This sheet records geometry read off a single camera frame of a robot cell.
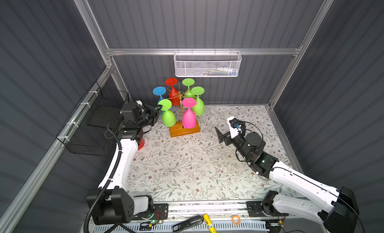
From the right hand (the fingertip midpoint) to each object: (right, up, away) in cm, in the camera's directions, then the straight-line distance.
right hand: (226, 124), depth 71 cm
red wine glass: (-28, +18, +22) cm, 40 cm away
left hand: (-31, +9, +4) cm, 33 cm away
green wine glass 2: (-19, +24, +16) cm, 35 cm away
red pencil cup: (-51, -14, +28) cm, 60 cm away
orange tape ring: (+6, -46, 0) cm, 46 cm away
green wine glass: (-30, +2, +13) cm, 33 cm away
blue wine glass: (-35, +18, +12) cm, 42 cm away
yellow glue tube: (-9, -47, -1) cm, 47 cm away
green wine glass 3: (-13, +9, +17) cm, 23 cm away
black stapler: (-16, -45, -3) cm, 47 cm away
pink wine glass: (-18, +4, +11) cm, 22 cm away
